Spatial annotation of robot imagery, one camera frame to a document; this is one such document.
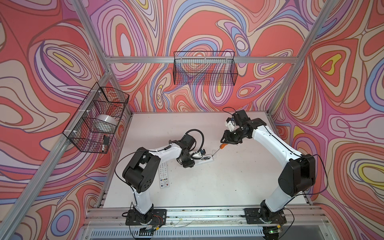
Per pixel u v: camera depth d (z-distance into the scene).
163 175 0.86
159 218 0.72
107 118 0.74
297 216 0.75
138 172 0.49
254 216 0.72
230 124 0.79
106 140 0.73
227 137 0.75
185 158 0.79
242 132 0.63
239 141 0.72
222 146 0.83
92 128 0.73
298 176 0.44
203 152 0.83
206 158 0.93
